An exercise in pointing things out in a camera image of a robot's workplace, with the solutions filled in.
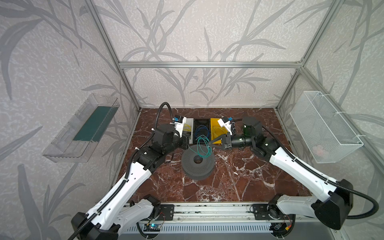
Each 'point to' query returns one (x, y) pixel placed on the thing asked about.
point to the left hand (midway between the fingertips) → (192, 129)
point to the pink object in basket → (318, 149)
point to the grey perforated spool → (198, 162)
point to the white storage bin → (190, 121)
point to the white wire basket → (329, 138)
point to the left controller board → (152, 227)
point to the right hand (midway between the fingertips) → (210, 140)
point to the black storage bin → (197, 122)
